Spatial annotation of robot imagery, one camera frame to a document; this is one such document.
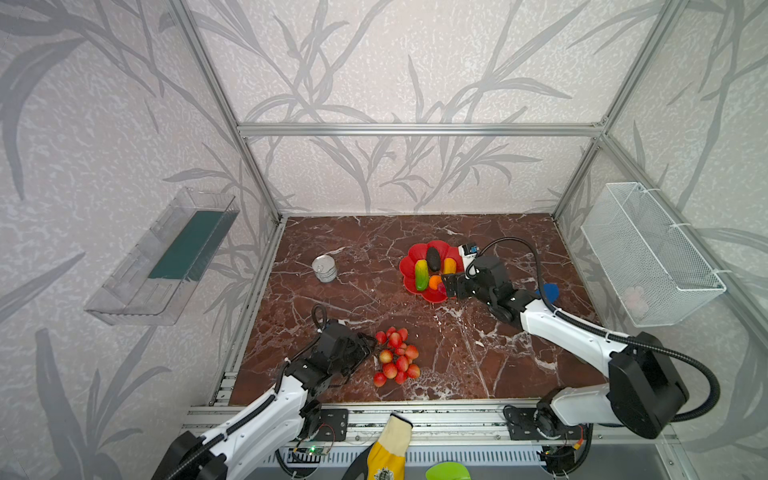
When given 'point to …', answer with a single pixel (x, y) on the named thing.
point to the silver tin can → (324, 268)
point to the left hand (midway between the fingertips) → (379, 338)
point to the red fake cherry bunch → (396, 357)
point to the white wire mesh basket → (654, 273)
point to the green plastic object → (447, 470)
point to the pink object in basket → (636, 302)
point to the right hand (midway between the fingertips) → (456, 263)
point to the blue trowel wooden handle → (552, 292)
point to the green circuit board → (314, 450)
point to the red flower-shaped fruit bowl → (418, 252)
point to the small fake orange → (435, 280)
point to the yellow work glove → (388, 454)
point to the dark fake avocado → (434, 259)
